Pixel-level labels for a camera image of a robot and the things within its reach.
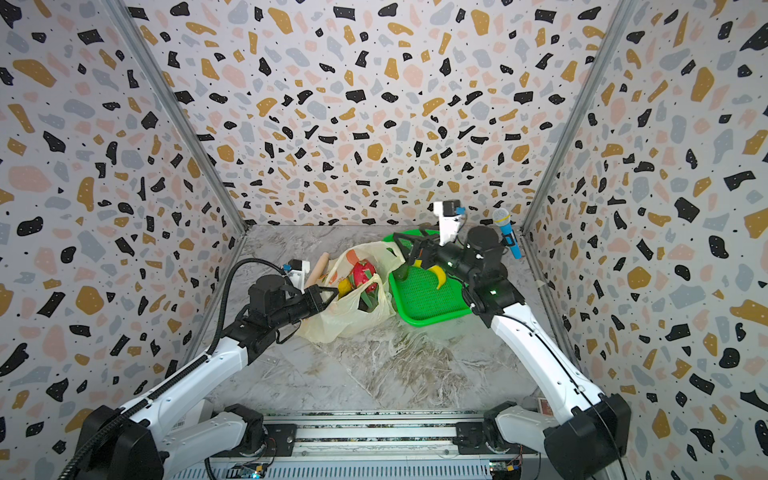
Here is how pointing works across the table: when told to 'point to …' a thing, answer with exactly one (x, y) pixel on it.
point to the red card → (546, 408)
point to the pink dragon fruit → (361, 273)
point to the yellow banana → (440, 273)
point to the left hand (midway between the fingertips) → (338, 286)
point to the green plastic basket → (426, 297)
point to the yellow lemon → (344, 286)
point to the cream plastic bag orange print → (344, 318)
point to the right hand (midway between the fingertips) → (399, 230)
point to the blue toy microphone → (502, 217)
